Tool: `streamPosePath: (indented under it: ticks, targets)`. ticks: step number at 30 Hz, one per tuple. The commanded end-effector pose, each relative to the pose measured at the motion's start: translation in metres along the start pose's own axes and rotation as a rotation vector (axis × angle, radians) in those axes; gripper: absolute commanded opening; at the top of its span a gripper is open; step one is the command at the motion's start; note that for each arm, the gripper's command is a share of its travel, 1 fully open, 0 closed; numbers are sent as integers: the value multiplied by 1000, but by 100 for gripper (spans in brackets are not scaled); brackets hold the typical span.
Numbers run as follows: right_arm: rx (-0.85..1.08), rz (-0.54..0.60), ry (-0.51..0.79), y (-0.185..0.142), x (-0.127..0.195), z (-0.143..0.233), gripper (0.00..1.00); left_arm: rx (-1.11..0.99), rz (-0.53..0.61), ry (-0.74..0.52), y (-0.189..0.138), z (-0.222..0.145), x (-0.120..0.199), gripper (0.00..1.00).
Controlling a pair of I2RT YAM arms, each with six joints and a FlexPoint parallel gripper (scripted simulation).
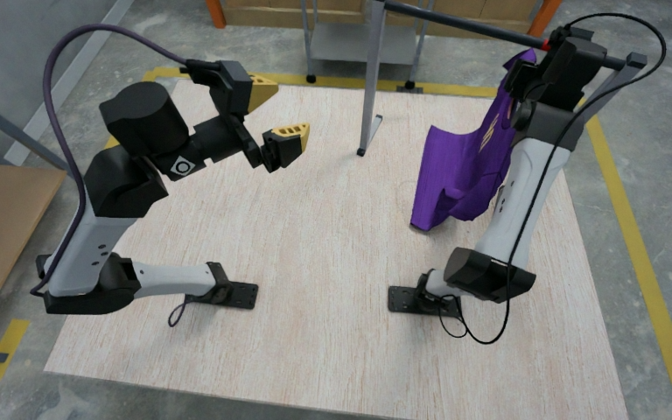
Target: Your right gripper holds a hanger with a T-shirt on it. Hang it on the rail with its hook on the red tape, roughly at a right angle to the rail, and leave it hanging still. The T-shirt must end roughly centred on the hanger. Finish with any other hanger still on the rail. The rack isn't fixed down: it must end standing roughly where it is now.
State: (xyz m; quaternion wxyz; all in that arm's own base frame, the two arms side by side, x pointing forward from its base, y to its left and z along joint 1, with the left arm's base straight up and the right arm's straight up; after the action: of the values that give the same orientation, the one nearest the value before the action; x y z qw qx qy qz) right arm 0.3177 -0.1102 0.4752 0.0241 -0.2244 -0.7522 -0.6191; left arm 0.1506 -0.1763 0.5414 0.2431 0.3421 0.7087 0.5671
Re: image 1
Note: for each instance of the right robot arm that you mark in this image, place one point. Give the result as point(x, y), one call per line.
point(538, 156)

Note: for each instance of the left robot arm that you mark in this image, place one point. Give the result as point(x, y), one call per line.
point(122, 184)

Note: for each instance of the purple t-shirt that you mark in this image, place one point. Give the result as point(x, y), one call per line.
point(460, 173)

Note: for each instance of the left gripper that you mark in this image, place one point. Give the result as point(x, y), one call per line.
point(278, 149)

